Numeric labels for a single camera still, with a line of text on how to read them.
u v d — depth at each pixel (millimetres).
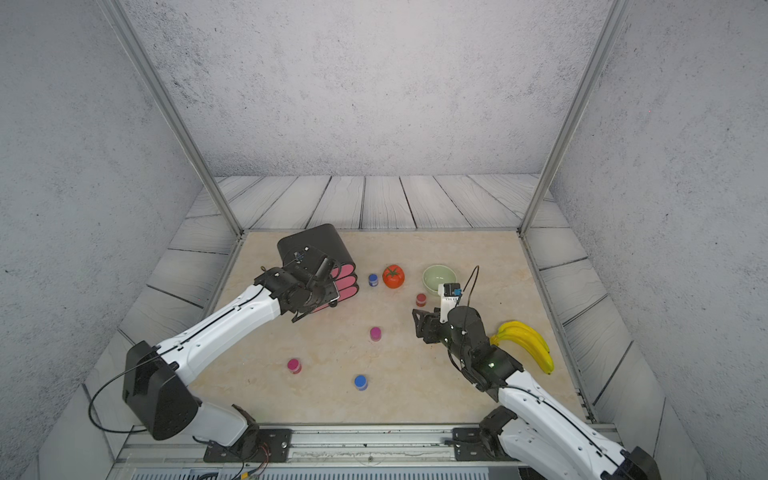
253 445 676
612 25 718
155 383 401
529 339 851
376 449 729
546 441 553
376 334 910
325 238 984
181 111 888
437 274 1027
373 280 1040
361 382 814
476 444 726
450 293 669
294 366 844
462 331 557
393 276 1014
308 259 632
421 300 984
